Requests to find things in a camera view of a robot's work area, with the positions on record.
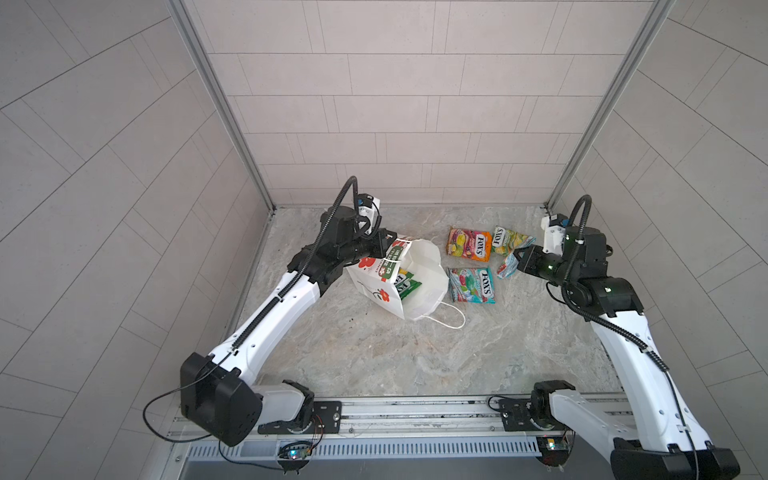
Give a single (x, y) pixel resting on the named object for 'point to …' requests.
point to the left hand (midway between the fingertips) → (402, 232)
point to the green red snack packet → (472, 285)
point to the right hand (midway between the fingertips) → (511, 250)
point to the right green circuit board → (554, 450)
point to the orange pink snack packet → (469, 244)
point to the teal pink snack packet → (507, 267)
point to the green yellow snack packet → (505, 241)
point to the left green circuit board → (297, 450)
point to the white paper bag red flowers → (409, 280)
